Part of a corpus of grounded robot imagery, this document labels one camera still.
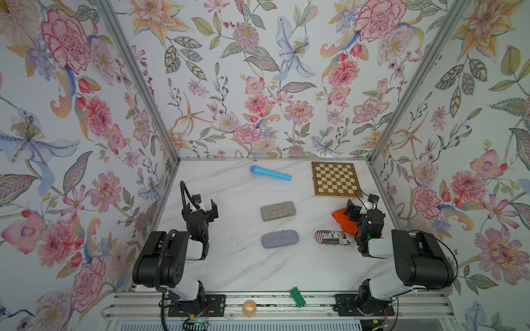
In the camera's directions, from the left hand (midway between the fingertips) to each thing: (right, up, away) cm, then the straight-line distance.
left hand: (204, 198), depth 92 cm
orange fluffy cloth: (+63, -12, -1) cm, 64 cm away
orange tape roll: (+21, -38, -17) cm, 47 cm away
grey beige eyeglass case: (+33, -6, +5) cm, 34 cm away
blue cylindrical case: (+21, +14, +22) cm, 34 cm away
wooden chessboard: (+64, +8, +19) cm, 67 cm away
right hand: (+69, -1, +1) cm, 69 cm away
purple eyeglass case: (+33, -17, -4) cm, 37 cm away
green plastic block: (+39, -35, -16) cm, 54 cm away
